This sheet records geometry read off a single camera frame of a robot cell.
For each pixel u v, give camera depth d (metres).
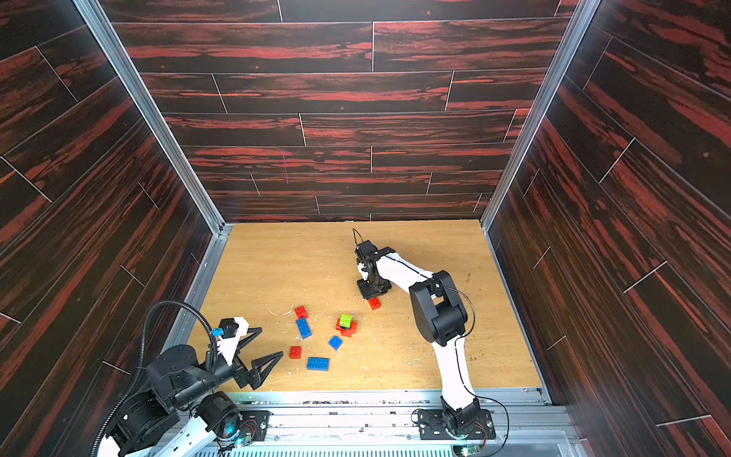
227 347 0.55
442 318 0.55
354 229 1.23
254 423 0.73
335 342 0.87
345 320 0.84
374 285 0.85
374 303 0.96
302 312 0.92
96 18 0.67
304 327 0.91
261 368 0.57
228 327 0.53
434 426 0.73
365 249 0.81
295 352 0.86
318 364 0.82
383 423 0.75
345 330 0.89
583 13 0.66
